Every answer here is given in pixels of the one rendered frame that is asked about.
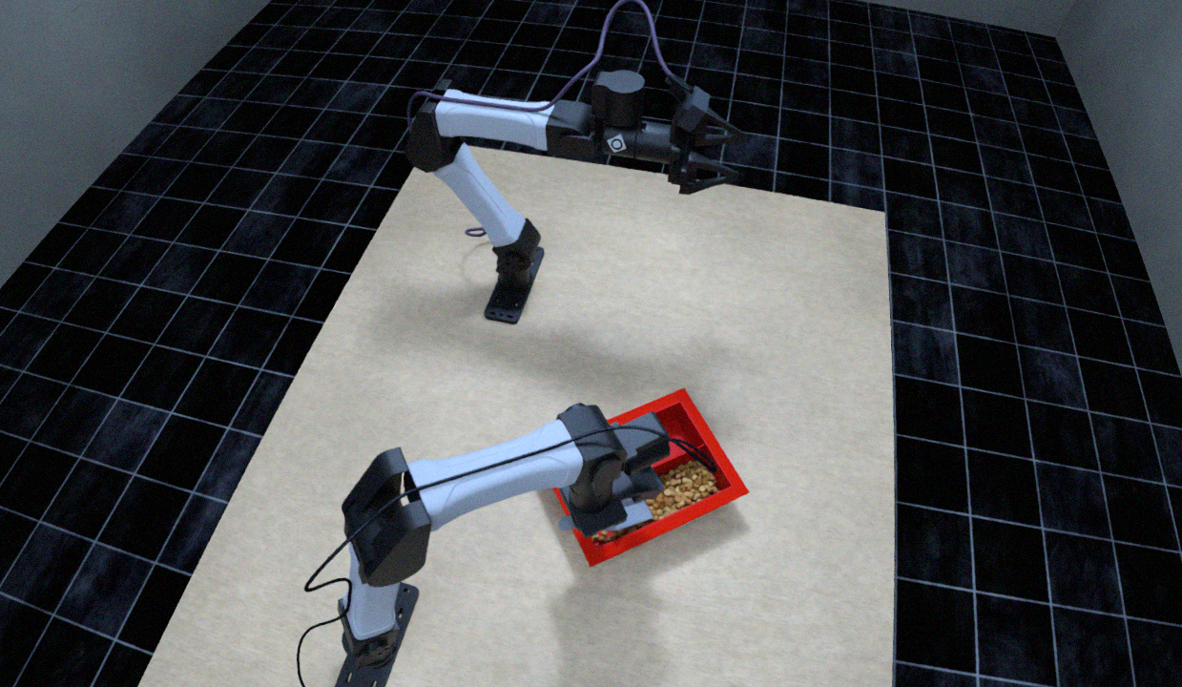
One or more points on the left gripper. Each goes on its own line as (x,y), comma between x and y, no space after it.
(653,144)

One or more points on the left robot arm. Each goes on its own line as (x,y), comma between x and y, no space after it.
(568,129)

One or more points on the red divided box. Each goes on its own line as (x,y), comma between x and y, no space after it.
(679,415)

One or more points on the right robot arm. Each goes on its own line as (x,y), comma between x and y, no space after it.
(448,488)

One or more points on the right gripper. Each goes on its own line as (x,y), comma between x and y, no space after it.
(596,514)

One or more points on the light blue scoop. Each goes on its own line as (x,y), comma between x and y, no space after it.
(638,512)

